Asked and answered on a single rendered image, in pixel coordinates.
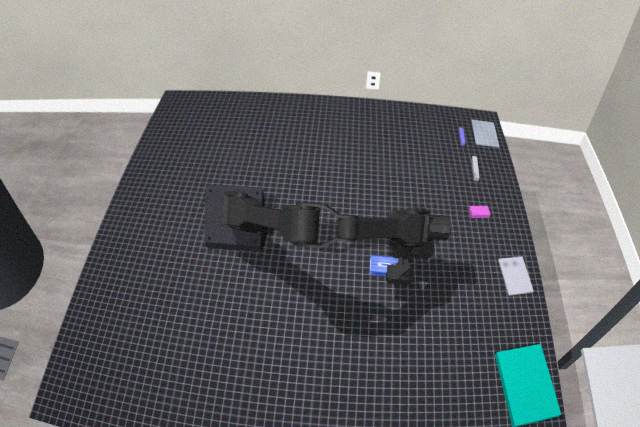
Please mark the white rectangular bar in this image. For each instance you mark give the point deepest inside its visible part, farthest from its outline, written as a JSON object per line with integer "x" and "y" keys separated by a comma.
{"x": 475, "y": 168}

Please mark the blue rectangular card box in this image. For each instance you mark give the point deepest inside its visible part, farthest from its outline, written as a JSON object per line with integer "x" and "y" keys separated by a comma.
{"x": 378, "y": 265}

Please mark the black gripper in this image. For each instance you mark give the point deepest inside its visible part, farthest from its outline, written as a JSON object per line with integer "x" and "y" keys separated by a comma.
{"x": 401, "y": 272}

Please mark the teal rectangular block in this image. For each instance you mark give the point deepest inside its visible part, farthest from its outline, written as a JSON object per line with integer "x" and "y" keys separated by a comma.
{"x": 527, "y": 385}

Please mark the small pink flat block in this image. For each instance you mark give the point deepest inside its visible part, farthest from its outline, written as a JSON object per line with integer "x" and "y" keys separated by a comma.
{"x": 479, "y": 212}

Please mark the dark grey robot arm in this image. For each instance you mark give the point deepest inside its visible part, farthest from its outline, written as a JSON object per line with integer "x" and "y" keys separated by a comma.
{"x": 300, "y": 223}

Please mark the black grid work mat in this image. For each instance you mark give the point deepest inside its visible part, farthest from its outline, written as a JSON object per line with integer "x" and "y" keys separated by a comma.
{"x": 162, "y": 331}

